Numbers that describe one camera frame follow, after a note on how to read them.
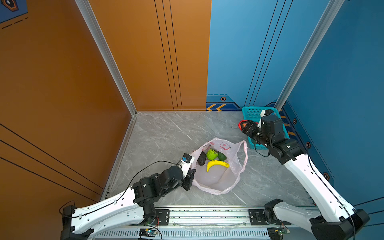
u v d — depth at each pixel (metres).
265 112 0.63
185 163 0.59
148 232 0.71
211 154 0.89
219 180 0.83
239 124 0.72
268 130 0.52
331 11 0.71
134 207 0.47
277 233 0.70
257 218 0.72
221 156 0.89
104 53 0.85
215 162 0.90
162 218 0.73
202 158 0.89
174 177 0.49
